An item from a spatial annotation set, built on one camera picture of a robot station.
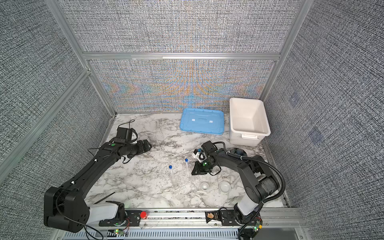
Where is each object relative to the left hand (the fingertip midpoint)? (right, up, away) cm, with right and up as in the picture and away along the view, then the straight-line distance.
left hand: (146, 148), depth 85 cm
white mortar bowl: (+44, -21, -3) cm, 49 cm away
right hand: (+27, -15, +2) cm, 31 cm away
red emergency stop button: (+2, -31, -12) cm, 33 cm away
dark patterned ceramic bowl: (+55, -3, +7) cm, 56 cm away
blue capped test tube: (+23, -6, -7) cm, 25 cm away
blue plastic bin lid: (+36, +16, +29) cm, 50 cm away
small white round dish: (+33, -21, -2) cm, 39 cm away
